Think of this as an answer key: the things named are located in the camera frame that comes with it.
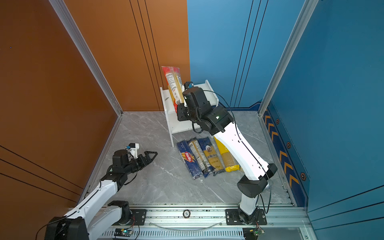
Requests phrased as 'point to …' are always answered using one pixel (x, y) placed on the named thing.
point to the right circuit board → (252, 233)
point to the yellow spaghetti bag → (230, 163)
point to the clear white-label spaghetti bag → (201, 159)
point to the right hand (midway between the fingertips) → (178, 107)
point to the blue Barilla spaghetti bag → (189, 159)
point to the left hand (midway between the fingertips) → (153, 155)
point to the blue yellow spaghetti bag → (211, 155)
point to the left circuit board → (123, 232)
